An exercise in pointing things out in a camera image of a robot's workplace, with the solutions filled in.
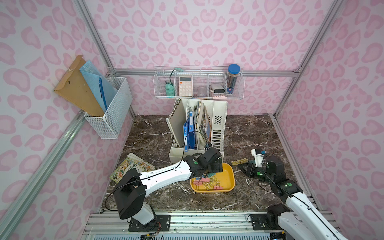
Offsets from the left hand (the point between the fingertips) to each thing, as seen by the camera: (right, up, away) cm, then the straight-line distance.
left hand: (218, 162), depth 80 cm
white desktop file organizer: (+2, +29, +18) cm, 34 cm away
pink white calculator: (-19, +45, +15) cm, 51 cm away
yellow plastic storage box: (-1, -12, +4) cm, 13 cm away
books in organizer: (-9, +20, +5) cm, 22 cm away
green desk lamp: (-28, +43, +10) cm, 52 cm away
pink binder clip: (0, -15, +3) cm, 15 cm away
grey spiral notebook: (-24, +22, +10) cm, 34 cm away
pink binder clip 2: (-10, -13, +4) cm, 17 cm away
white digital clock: (+1, +41, +8) cm, 42 cm away
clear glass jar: (-8, +41, +17) cm, 45 cm away
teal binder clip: (-4, -9, +7) cm, 12 cm away
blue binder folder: (-16, +15, +4) cm, 22 cm away
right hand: (+10, -1, -2) cm, 11 cm away
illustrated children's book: (-53, -3, +15) cm, 56 cm away
